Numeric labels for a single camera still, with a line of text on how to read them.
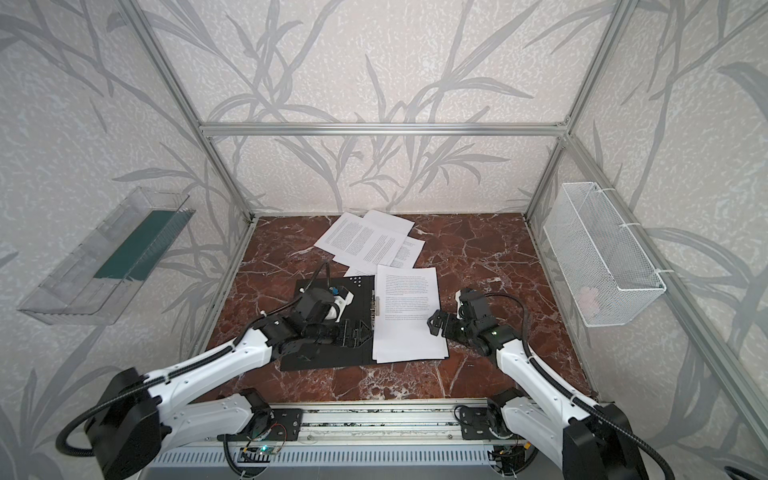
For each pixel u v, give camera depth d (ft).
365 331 2.45
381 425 2.47
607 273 2.00
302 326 2.03
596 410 1.37
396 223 3.94
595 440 1.33
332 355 2.29
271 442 2.33
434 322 2.53
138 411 1.30
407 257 3.55
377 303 3.14
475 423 2.42
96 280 2.11
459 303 2.57
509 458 2.40
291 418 2.48
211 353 1.62
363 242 3.67
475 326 2.10
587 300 2.37
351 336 2.32
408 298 3.17
